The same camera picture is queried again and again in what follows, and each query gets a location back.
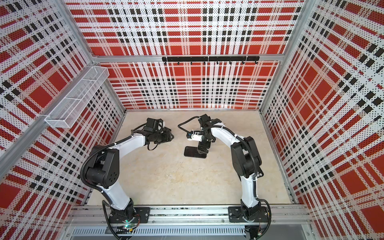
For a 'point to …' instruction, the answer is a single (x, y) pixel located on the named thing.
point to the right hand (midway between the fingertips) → (203, 144)
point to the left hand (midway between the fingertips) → (170, 139)
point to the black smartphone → (192, 152)
